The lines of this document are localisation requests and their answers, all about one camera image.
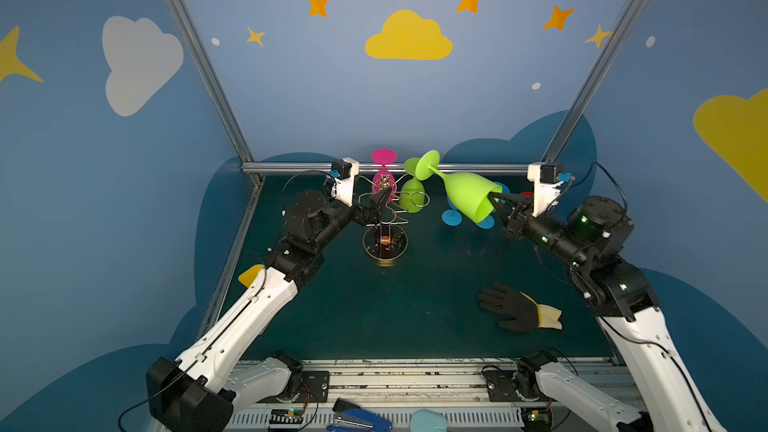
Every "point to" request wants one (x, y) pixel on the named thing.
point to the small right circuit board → (537, 419)
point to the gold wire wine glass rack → (384, 239)
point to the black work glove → (521, 313)
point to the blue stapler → (349, 417)
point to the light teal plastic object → (424, 420)
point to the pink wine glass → (384, 179)
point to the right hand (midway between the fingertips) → (497, 191)
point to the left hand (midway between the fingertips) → (368, 177)
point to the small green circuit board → (286, 416)
